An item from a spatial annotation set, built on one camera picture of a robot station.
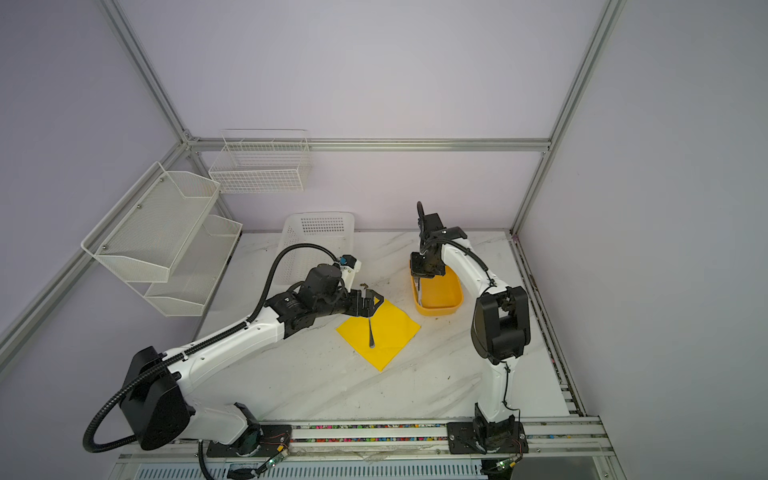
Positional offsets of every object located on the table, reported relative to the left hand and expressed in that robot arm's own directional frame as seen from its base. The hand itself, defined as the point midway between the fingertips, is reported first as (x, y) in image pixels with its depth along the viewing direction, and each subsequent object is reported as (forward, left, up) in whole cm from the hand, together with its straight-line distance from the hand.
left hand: (368, 298), depth 79 cm
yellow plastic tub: (+12, -23, -17) cm, 31 cm away
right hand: (+14, -13, -5) cm, 20 cm away
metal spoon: (-4, 0, -19) cm, 19 cm away
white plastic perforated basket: (+35, +16, -8) cm, 39 cm away
